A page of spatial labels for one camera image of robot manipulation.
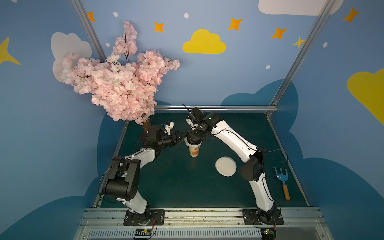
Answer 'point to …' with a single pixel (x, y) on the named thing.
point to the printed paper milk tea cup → (194, 147)
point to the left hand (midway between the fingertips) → (187, 134)
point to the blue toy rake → (283, 178)
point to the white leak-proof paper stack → (225, 166)
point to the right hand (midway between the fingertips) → (195, 135)
